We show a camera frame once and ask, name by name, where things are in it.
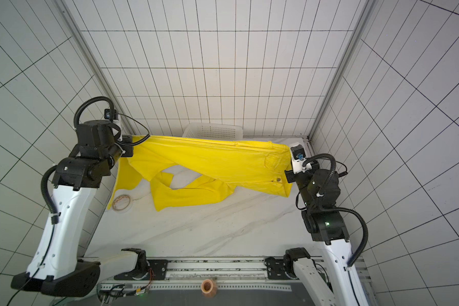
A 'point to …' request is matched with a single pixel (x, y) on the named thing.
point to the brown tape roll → (209, 288)
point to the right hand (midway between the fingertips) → (298, 148)
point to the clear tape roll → (122, 203)
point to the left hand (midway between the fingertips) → (120, 144)
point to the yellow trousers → (257, 166)
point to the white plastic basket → (211, 130)
